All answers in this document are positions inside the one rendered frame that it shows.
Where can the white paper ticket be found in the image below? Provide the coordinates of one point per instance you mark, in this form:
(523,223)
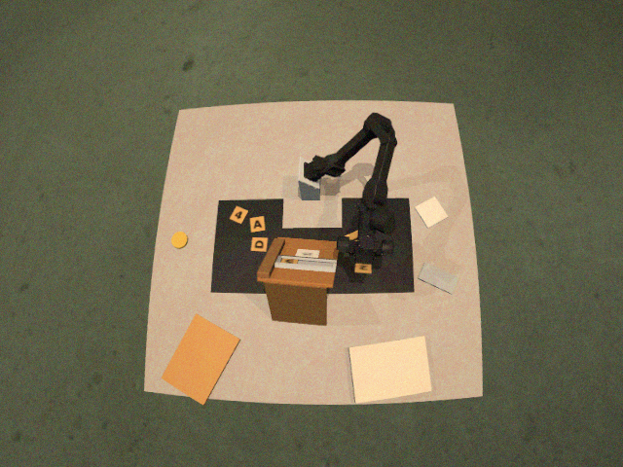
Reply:
(307,253)

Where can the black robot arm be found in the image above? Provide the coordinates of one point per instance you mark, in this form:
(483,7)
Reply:
(374,211)

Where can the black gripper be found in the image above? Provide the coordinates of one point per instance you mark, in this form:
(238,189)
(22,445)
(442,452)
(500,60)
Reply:
(343,243)

